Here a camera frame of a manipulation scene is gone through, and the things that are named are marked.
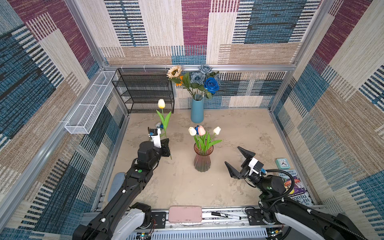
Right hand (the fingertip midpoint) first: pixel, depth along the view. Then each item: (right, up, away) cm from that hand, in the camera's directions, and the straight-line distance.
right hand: (231, 155), depth 69 cm
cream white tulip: (-18, +10, +2) cm, 21 cm away
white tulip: (-6, +11, +8) cm, 15 cm away
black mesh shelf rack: (-54, +40, +39) cm, 77 cm away
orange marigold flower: (-25, +38, +21) cm, 50 cm away
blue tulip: (-16, +12, +3) cm, 20 cm away
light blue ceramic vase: (-15, +22, +39) cm, 47 cm away
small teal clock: (+35, -9, +20) cm, 42 cm away
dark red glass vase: (-12, -7, +21) cm, 25 cm away
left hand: (-31, +7, +9) cm, 33 cm away
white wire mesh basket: (-69, +15, 0) cm, 71 cm away
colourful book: (+38, -22, +10) cm, 45 cm away
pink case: (-22, -31, +6) cm, 38 cm away
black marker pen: (-1, -31, +5) cm, 31 cm away
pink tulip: (-13, +11, +2) cm, 17 cm away
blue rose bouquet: (-17, +38, +18) cm, 45 cm away
